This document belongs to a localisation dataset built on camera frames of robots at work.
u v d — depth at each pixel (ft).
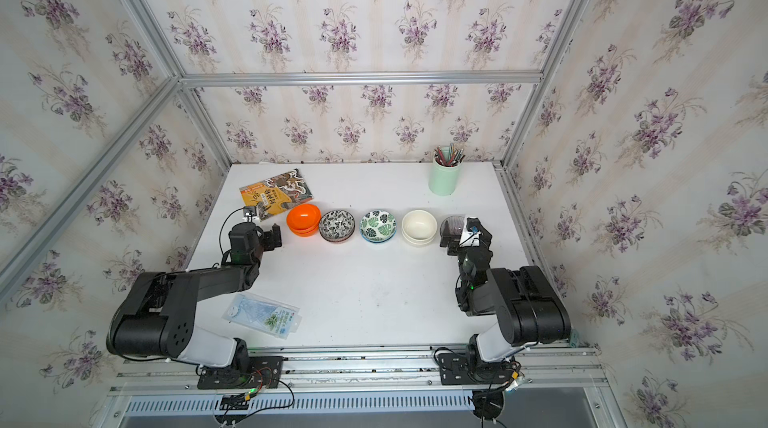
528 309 1.45
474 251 2.42
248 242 2.35
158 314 1.46
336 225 3.23
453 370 2.40
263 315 2.69
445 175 3.48
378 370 2.45
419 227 3.14
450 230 2.72
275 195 3.60
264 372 2.40
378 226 3.23
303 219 3.12
